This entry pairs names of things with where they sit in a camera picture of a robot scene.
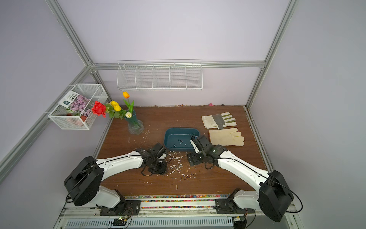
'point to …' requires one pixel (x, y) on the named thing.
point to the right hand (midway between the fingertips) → (193, 155)
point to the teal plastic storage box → (177, 139)
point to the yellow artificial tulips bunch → (115, 110)
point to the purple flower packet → (78, 104)
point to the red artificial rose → (99, 109)
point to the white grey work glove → (219, 121)
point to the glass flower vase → (135, 126)
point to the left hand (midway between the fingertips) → (164, 172)
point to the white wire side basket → (64, 118)
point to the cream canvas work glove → (230, 137)
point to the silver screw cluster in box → (180, 141)
